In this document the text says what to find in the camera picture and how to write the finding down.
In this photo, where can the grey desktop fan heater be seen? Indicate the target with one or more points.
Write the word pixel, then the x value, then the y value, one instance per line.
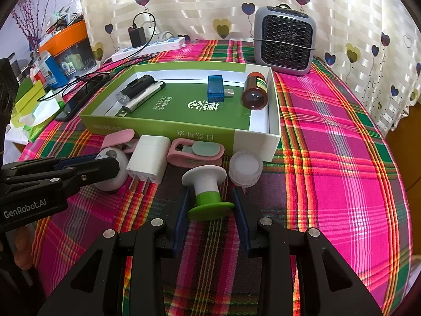
pixel 284 39

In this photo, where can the green tissue pack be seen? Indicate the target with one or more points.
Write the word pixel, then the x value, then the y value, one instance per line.
pixel 39 121

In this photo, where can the pink clip with grey tab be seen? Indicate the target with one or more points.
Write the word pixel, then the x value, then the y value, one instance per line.
pixel 184 158

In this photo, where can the white panda-face oval gadget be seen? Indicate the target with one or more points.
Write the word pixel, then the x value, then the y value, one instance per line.
pixel 116 179

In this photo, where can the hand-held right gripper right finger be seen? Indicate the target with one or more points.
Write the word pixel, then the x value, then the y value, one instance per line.
pixel 241 220

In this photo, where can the white and green spool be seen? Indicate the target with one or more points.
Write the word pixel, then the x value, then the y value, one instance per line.
pixel 205 187

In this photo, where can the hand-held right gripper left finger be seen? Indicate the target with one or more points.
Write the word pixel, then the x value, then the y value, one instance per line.
pixel 181 223

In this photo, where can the black smartphone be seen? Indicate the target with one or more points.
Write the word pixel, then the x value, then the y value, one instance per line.
pixel 80 100

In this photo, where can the green and white cardboard box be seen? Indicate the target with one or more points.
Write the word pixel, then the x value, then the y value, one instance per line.
pixel 204 138

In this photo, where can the blue translucent usb tester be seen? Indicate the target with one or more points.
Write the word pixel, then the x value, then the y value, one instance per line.
pixel 216 89

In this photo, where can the white paper sheet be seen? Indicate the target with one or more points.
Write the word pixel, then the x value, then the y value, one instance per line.
pixel 16 136

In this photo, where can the brown jar with red lid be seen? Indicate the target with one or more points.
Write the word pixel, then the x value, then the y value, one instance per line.
pixel 255 95

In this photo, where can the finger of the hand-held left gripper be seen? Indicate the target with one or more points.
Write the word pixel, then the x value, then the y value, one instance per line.
pixel 98 169
pixel 79 161

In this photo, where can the white plug charger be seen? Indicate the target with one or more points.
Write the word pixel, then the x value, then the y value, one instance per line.
pixel 148 161

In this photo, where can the person's left hand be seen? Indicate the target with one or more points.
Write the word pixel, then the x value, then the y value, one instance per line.
pixel 23 250

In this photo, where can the heart-print curtain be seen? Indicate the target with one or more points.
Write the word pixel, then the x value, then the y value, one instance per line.
pixel 213 0

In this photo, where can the blue and white carton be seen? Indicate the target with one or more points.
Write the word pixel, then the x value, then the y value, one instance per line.
pixel 54 72

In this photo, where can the black device with clear cap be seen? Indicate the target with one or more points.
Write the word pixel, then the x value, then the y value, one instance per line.
pixel 136 85

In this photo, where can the white ribbed bottle cap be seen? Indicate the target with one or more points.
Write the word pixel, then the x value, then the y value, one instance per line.
pixel 246 169

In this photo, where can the yellow-green cardboard box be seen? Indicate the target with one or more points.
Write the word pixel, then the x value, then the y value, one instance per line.
pixel 28 98

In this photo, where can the black power adapter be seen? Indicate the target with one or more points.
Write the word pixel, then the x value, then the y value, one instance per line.
pixel 137 38

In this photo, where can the pink and green plaid tablecloth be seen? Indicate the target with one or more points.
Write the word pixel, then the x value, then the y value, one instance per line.
pixel 329 171

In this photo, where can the white power strip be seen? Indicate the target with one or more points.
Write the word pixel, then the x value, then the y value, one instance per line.
pixel 154 46

